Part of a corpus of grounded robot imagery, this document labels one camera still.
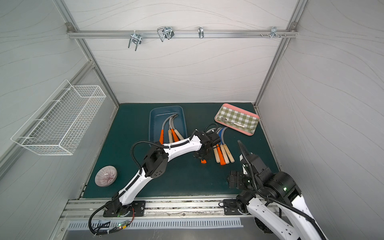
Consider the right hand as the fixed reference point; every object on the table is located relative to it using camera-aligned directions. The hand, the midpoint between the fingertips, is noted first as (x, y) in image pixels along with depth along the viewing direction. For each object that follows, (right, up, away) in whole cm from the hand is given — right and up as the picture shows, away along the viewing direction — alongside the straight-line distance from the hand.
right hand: (236, 177), depth 66 cm
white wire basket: (-82, +22, 0) cm, 85 cm away
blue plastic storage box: (-47, +29, +44) cm, 70 cm away
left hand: (-12, +1, +24) cm, 27 cm away
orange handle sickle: (-14, 0, +23) cm, 27 cm away
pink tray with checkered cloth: (+13, +26, +45) cm, 54 cm away
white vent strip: (-71, -24, +4) cm, 75 cm away
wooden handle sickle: (-1, +8, +27) cm, 28 cm away
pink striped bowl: (-69, -6, +17) cm, 72 cm away
